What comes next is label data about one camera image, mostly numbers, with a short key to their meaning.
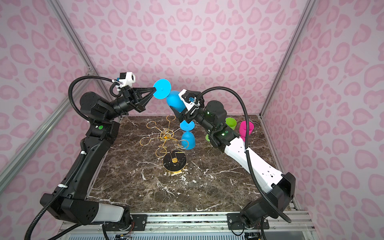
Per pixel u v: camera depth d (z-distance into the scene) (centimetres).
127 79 53
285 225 73
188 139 79
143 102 53
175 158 92
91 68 90
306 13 71
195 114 55
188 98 49
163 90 52
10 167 51
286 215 38
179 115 56
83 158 43
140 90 52
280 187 40
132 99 51
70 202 38
